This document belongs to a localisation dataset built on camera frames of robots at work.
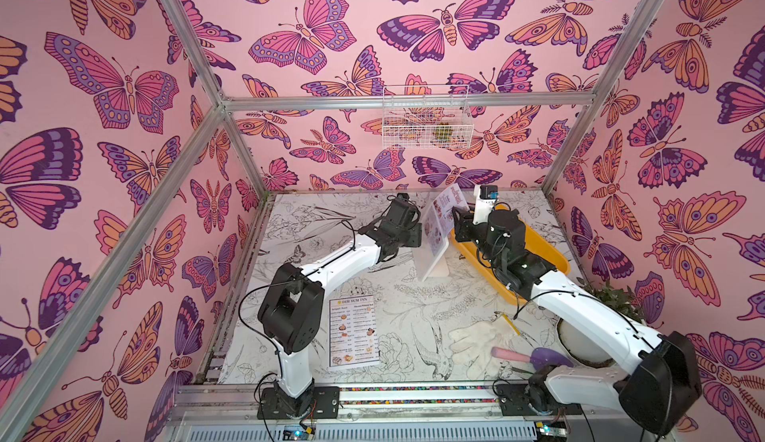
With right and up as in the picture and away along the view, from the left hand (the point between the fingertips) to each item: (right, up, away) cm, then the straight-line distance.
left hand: (417, 228), depth 90 cm
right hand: (+11, +6, -13) cm, 18 cm away
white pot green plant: (+49, -17, -17) cm, 54 cm away
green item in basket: (+9, +30, +5) cm, 32 cm away
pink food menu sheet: (+6, +1, -5) cm, 8 cm away
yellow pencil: (+27, -28, -4) cm, 39 cm away
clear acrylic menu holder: (+3, -10, 0) cm, 10 cm away
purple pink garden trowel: (+31, -33, -12) cm, 47 cm away
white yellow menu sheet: (-19, -30, -4) cm, 36 cm away
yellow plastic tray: (+40, -5, +8) cm, 41 cm away
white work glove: (+15, -32, -7) cm, 36 cm away
